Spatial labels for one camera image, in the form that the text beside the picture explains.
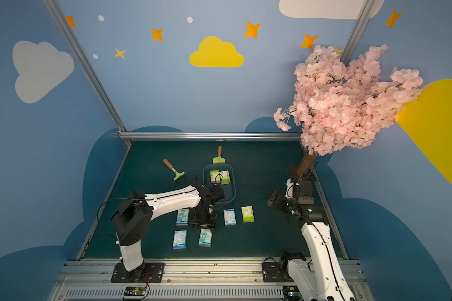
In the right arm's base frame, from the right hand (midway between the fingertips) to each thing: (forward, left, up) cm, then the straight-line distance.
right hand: (279, 197), depth 80 cm
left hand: (-12, +30, -11) cm, 34 cm away
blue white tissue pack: (-17, +43, -12) cm, 47 cm away
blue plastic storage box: (+9, +23, -11) cm, 27 cm away
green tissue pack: (-3, +13, -13) cm, 18 cm away
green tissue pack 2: (+17, +25, -13) cm, 33 cm away
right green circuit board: (-32, -5, -18) cm, 37 cm away
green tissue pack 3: (+20, +32, -13) cm, 40 cm away
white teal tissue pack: (-15, +32, -13) cm, 37 cm away
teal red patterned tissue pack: (-7, +44, -12) cm, 46 cm away
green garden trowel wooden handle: (+31, +30, -14) cm, 46 cm away
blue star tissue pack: (-5, +22, -13) cm, 26 cm away
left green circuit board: (-36, +57, -15) cm, 69 cm away
